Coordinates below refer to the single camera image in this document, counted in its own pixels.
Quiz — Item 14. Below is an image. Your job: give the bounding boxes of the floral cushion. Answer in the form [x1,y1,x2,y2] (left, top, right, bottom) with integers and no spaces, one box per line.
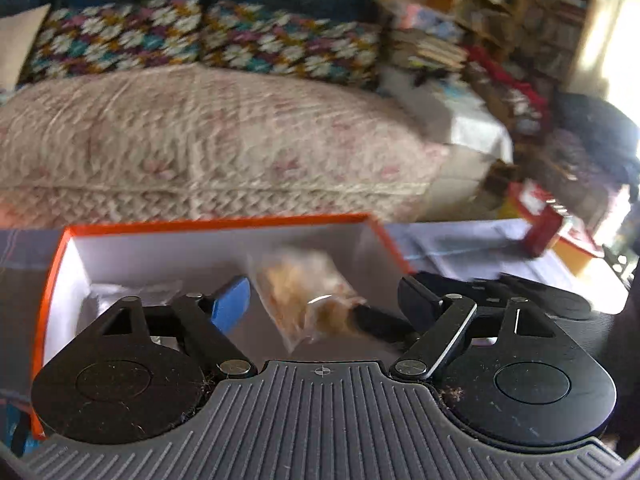
[25,0,203,82]
[200,0,382,90]

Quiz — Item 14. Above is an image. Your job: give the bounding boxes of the orange cardboard box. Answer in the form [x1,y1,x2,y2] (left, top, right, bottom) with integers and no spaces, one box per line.
[29,211,417,441]

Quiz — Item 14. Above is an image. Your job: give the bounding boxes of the sofa with quilted cover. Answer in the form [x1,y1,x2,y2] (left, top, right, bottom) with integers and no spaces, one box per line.
[1,0,449,229]

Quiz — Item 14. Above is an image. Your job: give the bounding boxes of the stack of books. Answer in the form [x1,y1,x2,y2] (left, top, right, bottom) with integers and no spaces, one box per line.
[390,29,468,72]

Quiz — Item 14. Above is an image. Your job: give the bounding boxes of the right floral cushion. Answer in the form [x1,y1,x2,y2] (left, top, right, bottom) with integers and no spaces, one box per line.
[200,0,382,90]

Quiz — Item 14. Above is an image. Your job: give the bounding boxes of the clear snack packet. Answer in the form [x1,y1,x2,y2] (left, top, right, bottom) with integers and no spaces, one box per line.
[248,247,364,352]

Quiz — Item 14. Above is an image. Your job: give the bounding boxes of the wicker chair with clothes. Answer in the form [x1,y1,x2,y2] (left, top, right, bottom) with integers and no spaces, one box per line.
[462,46,549,133]

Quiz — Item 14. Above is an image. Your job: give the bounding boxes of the left floral cushion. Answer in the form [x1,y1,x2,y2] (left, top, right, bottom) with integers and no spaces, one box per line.
[25,0,203,82]

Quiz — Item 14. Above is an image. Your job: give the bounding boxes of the white side table box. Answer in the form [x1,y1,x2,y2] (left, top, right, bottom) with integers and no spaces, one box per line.
[380,65,513,164]

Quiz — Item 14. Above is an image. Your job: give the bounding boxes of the beige pillow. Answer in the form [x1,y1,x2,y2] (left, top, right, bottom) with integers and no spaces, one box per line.
[0,4,50,91]

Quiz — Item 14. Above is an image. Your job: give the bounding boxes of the plaid blue tablecloth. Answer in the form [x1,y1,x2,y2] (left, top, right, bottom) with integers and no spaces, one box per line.
[0,216,632,406]

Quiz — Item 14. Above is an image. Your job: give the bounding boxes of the wooden bookshelf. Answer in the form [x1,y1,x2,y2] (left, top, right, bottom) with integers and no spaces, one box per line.
[452,0,594,96]

